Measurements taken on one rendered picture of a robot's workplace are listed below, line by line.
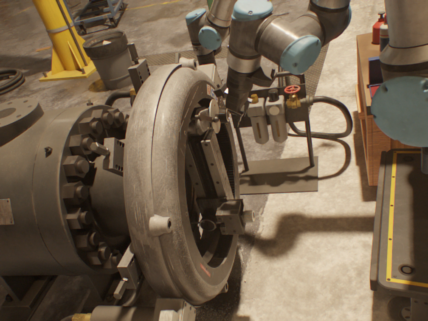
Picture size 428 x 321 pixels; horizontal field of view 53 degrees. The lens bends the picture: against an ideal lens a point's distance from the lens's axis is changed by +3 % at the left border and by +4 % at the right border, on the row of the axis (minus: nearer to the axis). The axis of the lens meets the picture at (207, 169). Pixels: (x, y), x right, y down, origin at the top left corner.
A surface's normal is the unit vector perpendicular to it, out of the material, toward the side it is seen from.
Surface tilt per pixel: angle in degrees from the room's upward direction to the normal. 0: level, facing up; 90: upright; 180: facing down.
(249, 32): 70
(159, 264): 84
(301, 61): 115
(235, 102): 79
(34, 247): 85
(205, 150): 92
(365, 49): 0
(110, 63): 95
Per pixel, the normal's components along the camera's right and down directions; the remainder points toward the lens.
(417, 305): -0.35, 0.61
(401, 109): -0.66, 0.61
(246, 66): 0.04, 0.79
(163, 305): -0.30, -0.50
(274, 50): -0.66, 0.40
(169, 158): 0.66, -0.15
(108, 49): 0.35, 0.50
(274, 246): -0.24, -0.80
